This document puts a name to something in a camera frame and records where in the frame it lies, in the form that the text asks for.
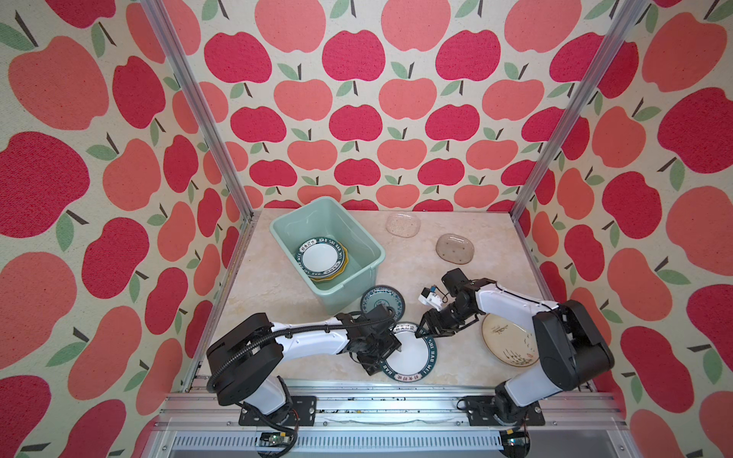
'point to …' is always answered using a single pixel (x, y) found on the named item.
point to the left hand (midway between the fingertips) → (403, 362)
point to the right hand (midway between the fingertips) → (428, 335)
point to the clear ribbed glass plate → (402, 225)
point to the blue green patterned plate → (383, 295)
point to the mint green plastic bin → (326, 217)
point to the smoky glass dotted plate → (454, 249)
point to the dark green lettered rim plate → (414, 359)
